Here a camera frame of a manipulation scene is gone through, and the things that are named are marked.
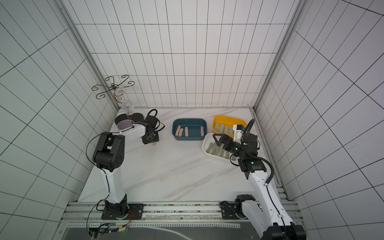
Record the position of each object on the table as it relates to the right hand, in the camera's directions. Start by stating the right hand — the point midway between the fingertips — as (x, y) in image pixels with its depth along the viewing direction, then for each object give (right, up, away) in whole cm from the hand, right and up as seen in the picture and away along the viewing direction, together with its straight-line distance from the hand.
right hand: (219, 135), depth 78 cm
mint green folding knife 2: (+7, +2, +29) cm, 30 cm away
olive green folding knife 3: (+4, -13, +15) cm, 21 cm away
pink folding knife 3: (-19, 0, +26) cm, 32 cm away
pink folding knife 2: (-23, -1, +26) cm, 34 cm away
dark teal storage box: (-17, +1, +29) cm, 33 cm away
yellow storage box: (+9, +4, +29) cm, 31 cm away
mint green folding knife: (+3, +3, +29) cm, 29 cm away
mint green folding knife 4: (+13, 0, +26) cm, 30 cm away
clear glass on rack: (-54, +16, +12) cm, 57 cm away
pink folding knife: (-25, 0, +26) cm, 36 cm away
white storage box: (-4, -4, +19) cm, 20 cm away
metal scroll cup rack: (-57, +31, +13) cm, 66 cm away
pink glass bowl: (-63, +5, +26) cm, 68 cm away
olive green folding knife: (-3, -10, +19) cm, 22 cm away
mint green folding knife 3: (+10, 0, +29) cm, 30 cm away
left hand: (-42, -7, +22) cm, 48 cm away
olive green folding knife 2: (0, -11, +18) cm, 21 cm away
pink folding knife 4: (-40, -8, +20) cm, 45 cm away
